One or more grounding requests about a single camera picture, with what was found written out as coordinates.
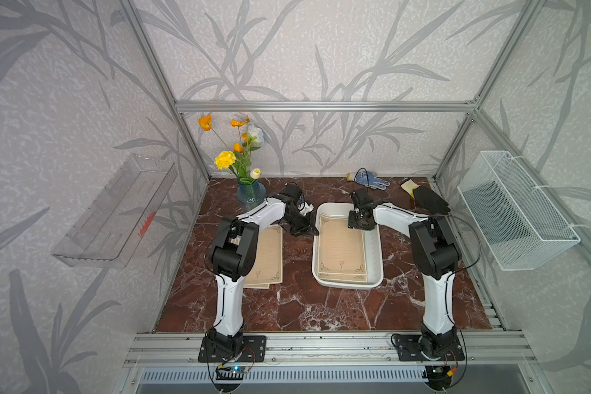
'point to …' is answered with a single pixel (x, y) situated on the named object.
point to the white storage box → (373, 249)
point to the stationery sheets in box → (341, 251)
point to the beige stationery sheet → (268, 267)
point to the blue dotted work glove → (368, 179)
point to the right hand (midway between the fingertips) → (354, 221)
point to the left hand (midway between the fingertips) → (318, 232)
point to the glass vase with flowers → (250, 189)
